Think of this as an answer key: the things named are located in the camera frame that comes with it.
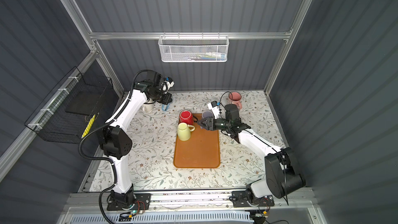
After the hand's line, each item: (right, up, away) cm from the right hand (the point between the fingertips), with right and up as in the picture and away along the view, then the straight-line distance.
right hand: (201, 124), depth 80 cm
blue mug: (-22, +9, +11) cm, 26 cm away
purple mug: (+4, +5, +17) cm, 18 cm away
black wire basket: (-64, +6, -8) cm, 64 cm away
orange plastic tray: (0, -17, +10) cm, 19 cm away
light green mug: (-10, -5, +9) cm, 14 cm away
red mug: (-9, +3, +16) cm, 19 cm away
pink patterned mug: (+23, +15, +26) cm, 38 cm away
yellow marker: (-51, 0, -11) cm, 52 cm away
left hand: (-19, +14, +10) cm, 25 cm away
